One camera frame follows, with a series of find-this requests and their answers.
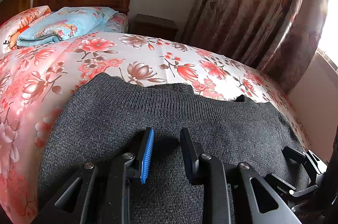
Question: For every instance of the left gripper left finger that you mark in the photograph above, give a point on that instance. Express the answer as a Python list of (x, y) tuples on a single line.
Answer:
[(100, 193)]

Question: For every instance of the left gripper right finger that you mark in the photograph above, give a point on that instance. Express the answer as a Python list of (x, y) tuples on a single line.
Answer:
[(232, 193)]

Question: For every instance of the dark striped knit sweater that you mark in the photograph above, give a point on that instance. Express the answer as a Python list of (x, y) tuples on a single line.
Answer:
[(103, 115)]

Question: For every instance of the floral pink bed cover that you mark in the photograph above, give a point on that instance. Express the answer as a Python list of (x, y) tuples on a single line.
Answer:
[(37, 81)]

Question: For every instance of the dark wooden nightstand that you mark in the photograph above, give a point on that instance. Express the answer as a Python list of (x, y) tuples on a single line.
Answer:
[(152, 26)]

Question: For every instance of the light blue folded quilt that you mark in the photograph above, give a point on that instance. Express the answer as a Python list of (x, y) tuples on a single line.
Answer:
[(64, 24)]

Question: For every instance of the pink floral pillow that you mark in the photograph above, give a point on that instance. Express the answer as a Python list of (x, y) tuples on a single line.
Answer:
[(18, 24)]

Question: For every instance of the floral pink curtain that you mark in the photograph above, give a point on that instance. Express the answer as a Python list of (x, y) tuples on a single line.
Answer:
[(277, 37)]

